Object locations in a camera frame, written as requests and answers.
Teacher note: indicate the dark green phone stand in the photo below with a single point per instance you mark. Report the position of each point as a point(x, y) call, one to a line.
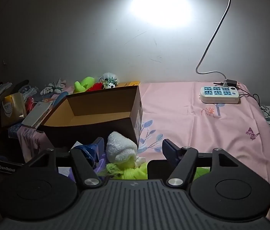
point(156, 170)

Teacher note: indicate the purple tissue pack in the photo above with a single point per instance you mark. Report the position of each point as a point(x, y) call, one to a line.
point(100, 165)

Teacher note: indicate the white power strip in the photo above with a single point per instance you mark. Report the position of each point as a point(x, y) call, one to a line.
point(219, 98)

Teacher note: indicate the white fluffy plush toy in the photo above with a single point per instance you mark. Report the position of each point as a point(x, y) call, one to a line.
point(120, 148)

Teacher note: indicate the light green plush toy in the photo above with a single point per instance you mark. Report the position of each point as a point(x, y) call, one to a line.
point(85, 82)

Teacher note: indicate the pink printed bedsheet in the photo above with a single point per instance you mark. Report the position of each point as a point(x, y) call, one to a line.
point(197, 136)

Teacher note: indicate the yellow flat box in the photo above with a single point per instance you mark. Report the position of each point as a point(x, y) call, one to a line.
point(131, 83)

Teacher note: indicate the blue patterned cloth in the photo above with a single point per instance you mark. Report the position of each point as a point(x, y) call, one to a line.
point(14, 131)

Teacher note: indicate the black plug adapter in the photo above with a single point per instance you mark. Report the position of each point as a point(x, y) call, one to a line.
point(230, 82)

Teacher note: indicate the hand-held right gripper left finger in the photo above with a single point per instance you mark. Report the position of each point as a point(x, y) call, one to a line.
point(99, 148)

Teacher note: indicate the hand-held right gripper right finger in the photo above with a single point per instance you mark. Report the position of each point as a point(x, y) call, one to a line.
point(169, 152)

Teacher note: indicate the white notebook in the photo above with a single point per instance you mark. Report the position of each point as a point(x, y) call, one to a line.
point(35, 116)

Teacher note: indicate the red plastic packet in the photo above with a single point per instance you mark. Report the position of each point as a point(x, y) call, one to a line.
point(30, 104)

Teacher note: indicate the blue glasses case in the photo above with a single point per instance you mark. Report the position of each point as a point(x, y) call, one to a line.
point(60, 98)

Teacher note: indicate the white hedgehog plush toy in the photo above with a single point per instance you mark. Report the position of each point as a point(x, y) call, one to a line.
point(108, 79)

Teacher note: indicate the red plush toy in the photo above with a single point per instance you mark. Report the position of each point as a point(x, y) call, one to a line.
point(96, 87)

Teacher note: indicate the gold paper bag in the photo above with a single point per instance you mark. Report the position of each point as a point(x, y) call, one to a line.
point(12, 107)

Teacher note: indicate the brown cardboard shoebox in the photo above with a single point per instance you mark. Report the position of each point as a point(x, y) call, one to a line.
point(89, 130)

